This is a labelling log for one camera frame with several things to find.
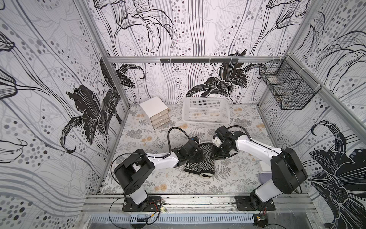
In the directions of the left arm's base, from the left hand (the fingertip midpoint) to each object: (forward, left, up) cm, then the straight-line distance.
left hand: (205, 159), depth 86 cm
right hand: (+2, -5, +1) cm, 5 cm away
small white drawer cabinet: (+30, +34, +9) cm, 46 cm away
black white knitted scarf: (-4, +2, +4) cm, 6 cm away
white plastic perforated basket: (+41, -4, -3) cm, 42 cm away
